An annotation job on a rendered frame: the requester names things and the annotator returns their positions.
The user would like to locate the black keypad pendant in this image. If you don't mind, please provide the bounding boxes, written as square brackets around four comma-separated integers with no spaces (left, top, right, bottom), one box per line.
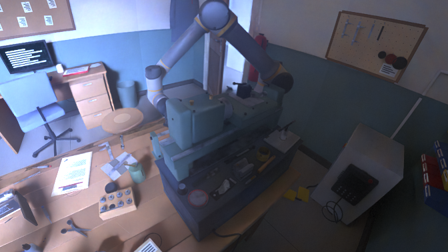
[330,163,380,207]

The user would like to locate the tan pegboard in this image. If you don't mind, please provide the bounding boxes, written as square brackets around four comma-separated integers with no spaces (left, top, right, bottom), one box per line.
[325,10,429,84]

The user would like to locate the dark laptop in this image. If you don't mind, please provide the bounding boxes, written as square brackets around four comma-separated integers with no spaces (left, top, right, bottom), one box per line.
[0,188,39,227]

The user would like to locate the black thin rod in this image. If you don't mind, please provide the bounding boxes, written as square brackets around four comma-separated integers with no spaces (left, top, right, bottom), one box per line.
[279,120,297,133]

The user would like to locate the red edged paper pad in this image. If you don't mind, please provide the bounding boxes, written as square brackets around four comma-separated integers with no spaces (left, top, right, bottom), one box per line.
[62,65,91,77]

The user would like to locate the black monitor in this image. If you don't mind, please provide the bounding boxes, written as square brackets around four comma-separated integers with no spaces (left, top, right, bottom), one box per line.
[0,39,57,75]

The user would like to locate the grey lathe chuck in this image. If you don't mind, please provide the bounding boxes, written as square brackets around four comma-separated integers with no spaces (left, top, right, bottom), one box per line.
[220,97,235,121]

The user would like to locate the yellow tape roll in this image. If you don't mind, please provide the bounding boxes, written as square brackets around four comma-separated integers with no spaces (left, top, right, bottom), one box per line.
[256,146,271,163]

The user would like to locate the grey white cloth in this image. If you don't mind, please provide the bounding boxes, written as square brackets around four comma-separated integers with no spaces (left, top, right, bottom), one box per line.
[100,151,139,182]

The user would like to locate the grey metal block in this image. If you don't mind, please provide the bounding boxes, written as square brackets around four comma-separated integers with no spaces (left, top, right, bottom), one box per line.
[232,157,255,180]

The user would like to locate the blue hanging coat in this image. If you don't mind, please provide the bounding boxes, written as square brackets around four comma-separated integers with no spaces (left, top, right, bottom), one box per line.
[169,0,201,43]

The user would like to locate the round wooden stool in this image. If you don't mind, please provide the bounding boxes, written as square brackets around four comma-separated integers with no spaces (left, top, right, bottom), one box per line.
[101,107,145,136]

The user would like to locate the blue office chair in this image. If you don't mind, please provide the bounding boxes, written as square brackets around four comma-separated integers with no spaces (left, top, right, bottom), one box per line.
[0,71,81,159]

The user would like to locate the wooden block with collets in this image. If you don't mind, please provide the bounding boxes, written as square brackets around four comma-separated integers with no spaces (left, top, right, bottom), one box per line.
[98,186,137,221]

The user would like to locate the wooden handle tool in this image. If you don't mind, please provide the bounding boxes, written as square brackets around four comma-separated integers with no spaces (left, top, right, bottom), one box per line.
[257,155,277,175]

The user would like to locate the white cabinet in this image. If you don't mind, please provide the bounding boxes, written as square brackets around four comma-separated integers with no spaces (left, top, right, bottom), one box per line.
[311,122,405,225]

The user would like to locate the teal lathe body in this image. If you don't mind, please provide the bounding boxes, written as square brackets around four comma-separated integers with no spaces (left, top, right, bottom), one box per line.
[150,82,286,183]

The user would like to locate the green oil can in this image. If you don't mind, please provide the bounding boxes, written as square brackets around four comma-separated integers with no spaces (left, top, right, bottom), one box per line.
[127,161,147,185]

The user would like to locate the large black disc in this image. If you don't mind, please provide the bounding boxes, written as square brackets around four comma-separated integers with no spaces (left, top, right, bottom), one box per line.
[391,56,409,71]

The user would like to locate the black pendant cable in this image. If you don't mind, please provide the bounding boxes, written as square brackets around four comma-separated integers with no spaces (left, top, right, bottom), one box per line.
[321,197,345,224]

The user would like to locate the blue grey waste bin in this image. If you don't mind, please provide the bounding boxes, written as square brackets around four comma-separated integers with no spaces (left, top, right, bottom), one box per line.
[116,80,139,109]

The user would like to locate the teal lever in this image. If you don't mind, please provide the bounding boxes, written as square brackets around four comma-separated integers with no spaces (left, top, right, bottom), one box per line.
[150,131,164,161]

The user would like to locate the dark grey lathe tray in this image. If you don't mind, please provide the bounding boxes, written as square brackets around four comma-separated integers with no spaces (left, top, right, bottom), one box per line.
[155,132,303,242]

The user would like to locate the black power cable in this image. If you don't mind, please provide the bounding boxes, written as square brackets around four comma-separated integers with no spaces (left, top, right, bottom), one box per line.
[213,228,243,239]

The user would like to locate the white rag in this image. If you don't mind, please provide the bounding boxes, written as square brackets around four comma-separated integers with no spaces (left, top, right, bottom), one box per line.
[213,177,237,201]

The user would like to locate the red and blue bin rack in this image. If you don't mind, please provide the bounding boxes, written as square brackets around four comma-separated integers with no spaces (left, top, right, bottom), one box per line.
[421,139,448,219]

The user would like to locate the red rimmed dial gauge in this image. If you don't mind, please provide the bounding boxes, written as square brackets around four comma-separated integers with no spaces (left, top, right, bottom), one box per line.
[187,189,210,209]

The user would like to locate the grey plate with white post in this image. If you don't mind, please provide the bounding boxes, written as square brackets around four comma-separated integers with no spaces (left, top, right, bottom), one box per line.
[263,129,302,155]

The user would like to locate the black tool post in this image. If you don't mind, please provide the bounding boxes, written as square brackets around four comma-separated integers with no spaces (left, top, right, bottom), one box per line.
[233,81,254,100]

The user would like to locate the white printed document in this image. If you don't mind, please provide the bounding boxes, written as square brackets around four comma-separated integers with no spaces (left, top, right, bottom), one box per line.
[51,151,94,198]

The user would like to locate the red fire extinguisher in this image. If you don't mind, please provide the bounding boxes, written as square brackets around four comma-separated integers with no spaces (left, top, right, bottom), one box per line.
[247,33,269,83]

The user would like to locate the wooden desk with drawers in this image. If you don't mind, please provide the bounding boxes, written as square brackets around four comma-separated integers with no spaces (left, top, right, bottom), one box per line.
[0,61,116,155]

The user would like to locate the cork notice board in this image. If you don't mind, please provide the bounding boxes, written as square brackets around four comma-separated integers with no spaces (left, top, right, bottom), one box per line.
[0,0,77,41]

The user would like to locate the white printed card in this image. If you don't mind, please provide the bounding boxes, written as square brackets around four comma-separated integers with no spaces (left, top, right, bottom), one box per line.
[133,237,163,252]

